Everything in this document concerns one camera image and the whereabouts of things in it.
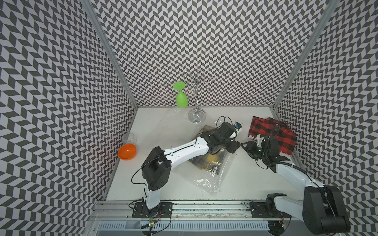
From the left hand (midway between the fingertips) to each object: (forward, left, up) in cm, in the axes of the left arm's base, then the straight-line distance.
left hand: (234, 143), depth 80 cm
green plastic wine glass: (+28, +30, +5) cm, 41 cm away
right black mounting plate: (-30, -12, -8) cm, 34 cm away
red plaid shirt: (+21, -30, -13) cm, 38 cm away
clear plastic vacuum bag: (-12, +13, -11) cm, 21 cm away
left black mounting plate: (-30, +37, -14) cm, 50 cm away
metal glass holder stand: (+32, +20, -14) cm, 40 cm away
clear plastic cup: (+12, +66, -13) cm, 69 cm away
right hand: (+1, -7, -8) cm, 11 cm away
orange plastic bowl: (+1, +63, -11) cm, 64 cm away
